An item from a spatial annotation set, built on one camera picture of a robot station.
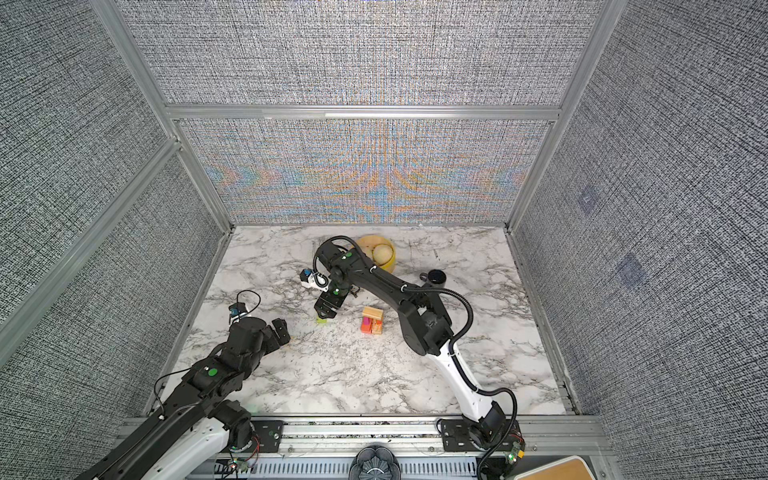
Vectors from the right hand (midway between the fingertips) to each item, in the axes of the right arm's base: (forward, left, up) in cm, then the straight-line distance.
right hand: (331, 299), depth 94 cm
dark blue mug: (+8, -33, +1) cm, 34 cm away
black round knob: (-42, -15, -3) cm, 44 cm away
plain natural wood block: (-8, -14, -2) cm, 17 cm away
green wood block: (-7, +2, 0) cm, 7 cm away
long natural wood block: (-6, -13, +2) cm, 15 cm away
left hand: (-13, +13, +6) cm, 19 cm away
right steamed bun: (+17, -16, +2) cm, 23 cm away
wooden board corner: (-43, -58, -1) cm, 72 cm away
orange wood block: (-8, -11, -3) cm, 14 cm away
